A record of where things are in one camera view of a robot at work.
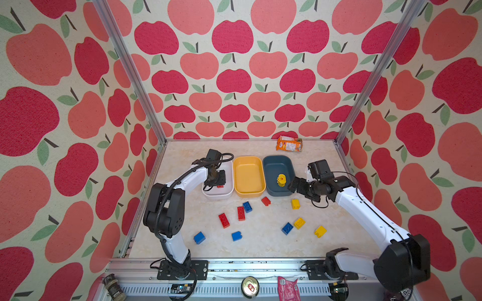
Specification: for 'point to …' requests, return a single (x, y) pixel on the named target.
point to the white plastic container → (228, 165)
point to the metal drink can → (250, 286)
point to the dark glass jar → (112, 286)
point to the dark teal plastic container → (273, 166)
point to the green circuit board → (181, 288)
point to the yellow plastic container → (249, 179)
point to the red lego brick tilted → (224, 221)
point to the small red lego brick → (266, 201)
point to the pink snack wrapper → (288, 290)
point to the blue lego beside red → (247, 207)
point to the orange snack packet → (289, 143)
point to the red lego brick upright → (241, 213)
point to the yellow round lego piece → (282, 180)
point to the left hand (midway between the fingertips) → (224, 182)
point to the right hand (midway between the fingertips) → (299, 189)
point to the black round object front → (339, 291)
